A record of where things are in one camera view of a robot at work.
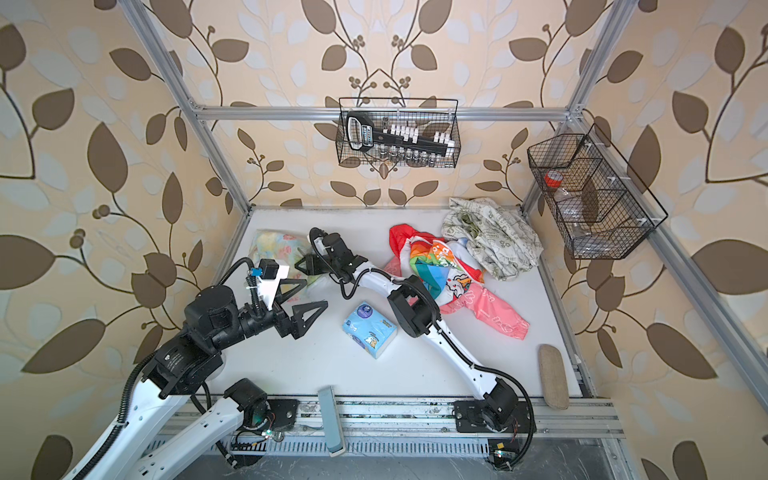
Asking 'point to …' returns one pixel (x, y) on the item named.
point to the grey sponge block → (333, 435)
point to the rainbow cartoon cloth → (436, 264)
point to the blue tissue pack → (369, 329)
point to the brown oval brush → (553, 377)
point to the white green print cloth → (502, 239)
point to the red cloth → (401, 232)
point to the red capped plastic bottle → (553, 181)
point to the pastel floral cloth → (285, 247)
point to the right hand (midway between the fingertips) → (300, 264)
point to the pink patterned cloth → (490, 311)
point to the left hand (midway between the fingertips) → (317, 293)
